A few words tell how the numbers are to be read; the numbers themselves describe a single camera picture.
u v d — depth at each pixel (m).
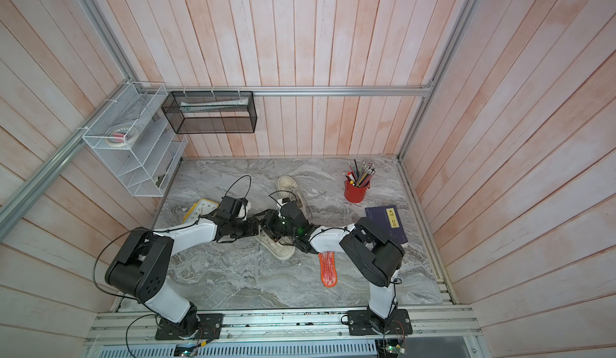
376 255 0.49
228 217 0.74
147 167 0.78
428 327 0.75
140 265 0.46
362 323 0.73
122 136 0.71
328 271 0.84
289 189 1.01
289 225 0.70
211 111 0.90
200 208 0.98
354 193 1.04
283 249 0.81
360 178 0.98
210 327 0.73
